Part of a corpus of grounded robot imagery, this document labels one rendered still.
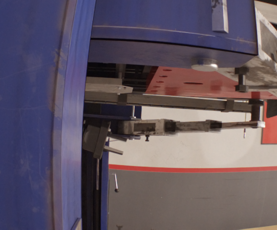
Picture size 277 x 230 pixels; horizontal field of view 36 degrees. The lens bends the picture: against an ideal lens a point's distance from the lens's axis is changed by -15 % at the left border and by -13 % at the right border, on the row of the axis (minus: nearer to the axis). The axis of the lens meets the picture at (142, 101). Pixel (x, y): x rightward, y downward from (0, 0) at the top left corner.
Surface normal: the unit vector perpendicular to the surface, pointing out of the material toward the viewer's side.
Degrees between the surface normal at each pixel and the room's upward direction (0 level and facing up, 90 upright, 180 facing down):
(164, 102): 91
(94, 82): 90
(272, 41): 90
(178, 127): 90
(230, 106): 130
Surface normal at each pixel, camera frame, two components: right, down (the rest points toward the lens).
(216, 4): -0.55, -0.13
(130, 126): -0.75, -0.12
